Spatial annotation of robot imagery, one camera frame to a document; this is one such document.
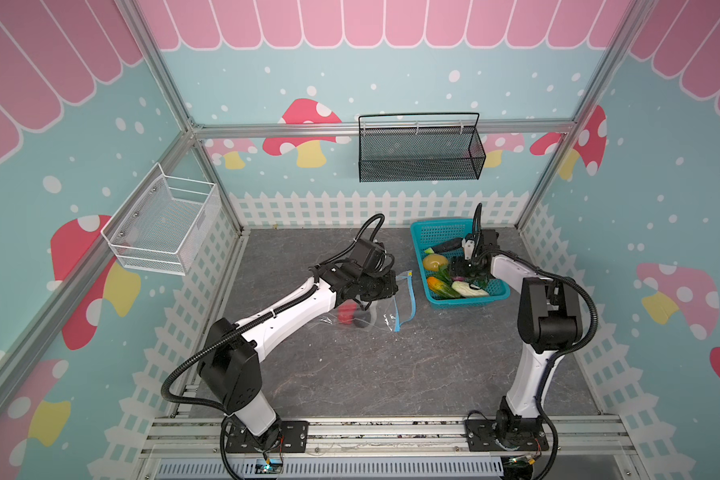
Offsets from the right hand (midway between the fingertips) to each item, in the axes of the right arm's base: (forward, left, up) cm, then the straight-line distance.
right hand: (457, 267), depth 102 cm
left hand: (-19, +22, +14) cm, 33 cm away
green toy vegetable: (-4, -9, -3) cm, 10 cm away
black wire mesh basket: (+25, +14, +31) cm, 42 cm away
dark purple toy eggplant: (+12, -1, -2) cm, 12 cm away
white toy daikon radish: (-9, 0, 0) cm, 9 cm away
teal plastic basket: (+16, +7, 0) cm, 17 cm away
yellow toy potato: (+2, +8, +1) cm, 8 cm away
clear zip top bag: (-23, +23, +12) cm, 35 cm away
